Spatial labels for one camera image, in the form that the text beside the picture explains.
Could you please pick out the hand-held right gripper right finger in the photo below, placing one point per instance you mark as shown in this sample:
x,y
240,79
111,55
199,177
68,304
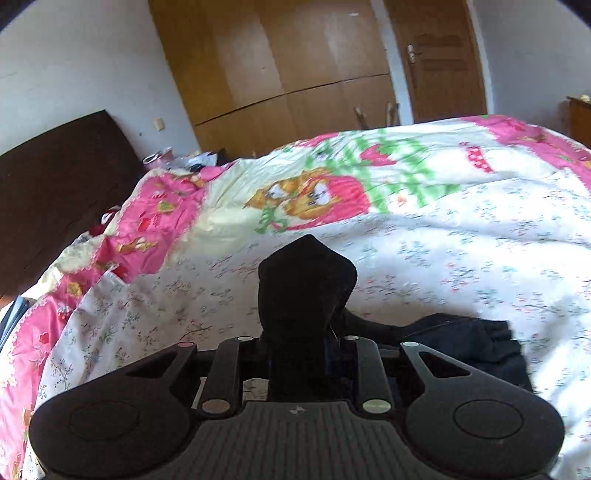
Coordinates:
x,y
364,360

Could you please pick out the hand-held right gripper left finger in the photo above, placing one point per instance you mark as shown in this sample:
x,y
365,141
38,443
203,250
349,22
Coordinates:
x,y
235,355

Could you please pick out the black pants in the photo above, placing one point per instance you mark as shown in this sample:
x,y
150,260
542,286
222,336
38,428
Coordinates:
x,y
304,286

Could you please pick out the white floral blanket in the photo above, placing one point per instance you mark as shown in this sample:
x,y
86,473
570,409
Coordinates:
x,y
438,258

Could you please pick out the pink cartoon printed quilt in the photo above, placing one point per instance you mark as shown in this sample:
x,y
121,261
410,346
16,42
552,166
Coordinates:
x,y
152,217

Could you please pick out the red cloth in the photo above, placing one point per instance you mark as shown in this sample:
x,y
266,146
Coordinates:
x,y
101,222

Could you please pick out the cluttered bedside table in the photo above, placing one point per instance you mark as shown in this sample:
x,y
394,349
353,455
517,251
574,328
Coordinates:
x,y
203,159

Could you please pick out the pink white cup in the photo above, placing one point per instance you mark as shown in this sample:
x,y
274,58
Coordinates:
x,y
158,158

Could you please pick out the blue grey bed sheet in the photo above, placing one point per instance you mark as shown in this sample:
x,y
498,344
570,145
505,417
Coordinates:
x,y
11,323

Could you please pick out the dark wooden headboard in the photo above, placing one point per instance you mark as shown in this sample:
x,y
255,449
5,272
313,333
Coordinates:
x,y
55,184

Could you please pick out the wooden chair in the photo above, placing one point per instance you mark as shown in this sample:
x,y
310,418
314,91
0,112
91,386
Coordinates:
x,y
392,113

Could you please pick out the wooden wardrobe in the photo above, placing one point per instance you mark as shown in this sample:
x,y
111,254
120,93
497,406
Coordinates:
x,y
286,60

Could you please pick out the wooden door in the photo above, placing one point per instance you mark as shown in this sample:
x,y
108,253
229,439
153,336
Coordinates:
x,y
443,69

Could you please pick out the wooden side cabinet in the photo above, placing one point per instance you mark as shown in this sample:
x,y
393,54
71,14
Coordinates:
x,y
581,124

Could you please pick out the cream wall switch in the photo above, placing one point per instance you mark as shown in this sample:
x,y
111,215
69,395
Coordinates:
x,y
159,123

